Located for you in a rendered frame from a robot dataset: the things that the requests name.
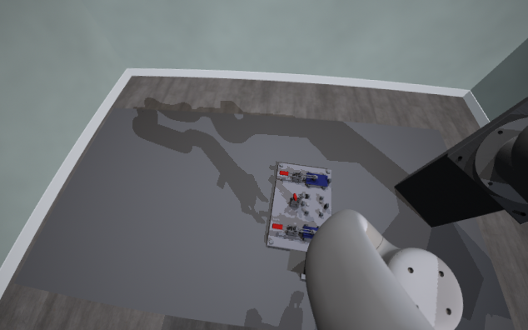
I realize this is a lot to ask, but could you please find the toggle clamp with red handle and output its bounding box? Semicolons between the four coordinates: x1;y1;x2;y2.
272;223;316;237
279;171;317;183

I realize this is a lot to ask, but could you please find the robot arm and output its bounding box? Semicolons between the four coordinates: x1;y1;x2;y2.
287;117;528;330

